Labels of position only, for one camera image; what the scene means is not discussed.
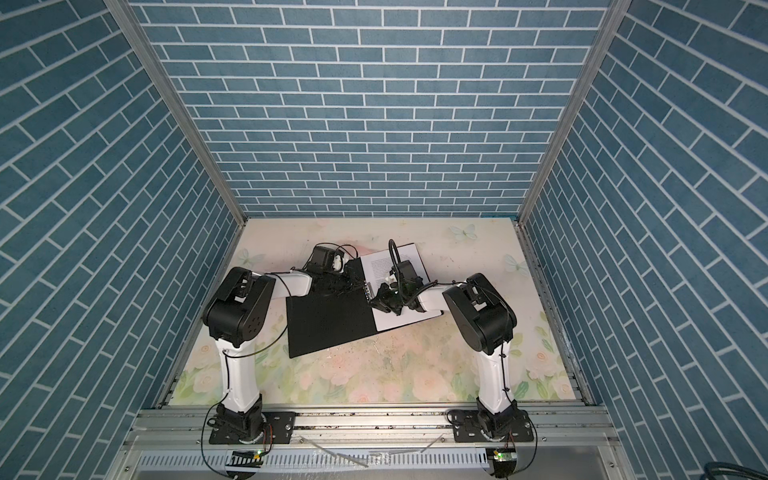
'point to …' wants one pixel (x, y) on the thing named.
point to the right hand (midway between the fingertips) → (368, 301)
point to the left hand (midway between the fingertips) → (364, 282)
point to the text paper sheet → (376, 268)
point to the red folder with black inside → (324, 318)
